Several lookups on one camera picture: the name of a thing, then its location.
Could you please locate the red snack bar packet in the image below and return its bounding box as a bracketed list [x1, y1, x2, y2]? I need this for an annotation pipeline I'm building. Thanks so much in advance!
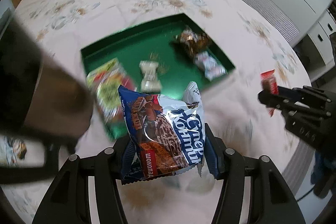
[260, 69, 280, 117]

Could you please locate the pink cloud cookie packet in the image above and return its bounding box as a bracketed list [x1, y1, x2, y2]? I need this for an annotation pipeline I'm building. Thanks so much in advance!
[194, 51, 227, 81]

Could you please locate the blue chocolate wafer bag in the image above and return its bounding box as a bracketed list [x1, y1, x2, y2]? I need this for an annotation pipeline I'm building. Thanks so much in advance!
[118, 81, 206, 184]

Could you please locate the colourful gummy candy bag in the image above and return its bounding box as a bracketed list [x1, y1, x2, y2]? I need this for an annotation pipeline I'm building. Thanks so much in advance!
[86, 58, 137, 125]

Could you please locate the brown black cylindrical container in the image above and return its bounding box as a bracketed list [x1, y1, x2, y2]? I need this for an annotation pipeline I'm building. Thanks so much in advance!
[0, 16, 95, 169]

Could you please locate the brown gold nut snack bag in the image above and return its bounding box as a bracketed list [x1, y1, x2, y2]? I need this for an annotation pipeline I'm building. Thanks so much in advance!
[174, 26, 213, 58]

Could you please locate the green rectangular tray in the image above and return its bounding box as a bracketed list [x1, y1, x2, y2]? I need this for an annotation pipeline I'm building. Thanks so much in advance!
[80, 12, 236, 140]

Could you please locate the small white candy packet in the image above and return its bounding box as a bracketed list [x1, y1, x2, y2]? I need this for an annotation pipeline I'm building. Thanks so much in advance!
[139, 60, 162, 93]

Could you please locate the floral pink bed quilt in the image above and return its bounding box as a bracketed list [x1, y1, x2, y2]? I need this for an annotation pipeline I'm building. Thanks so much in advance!
[0, 0, 313, 224]

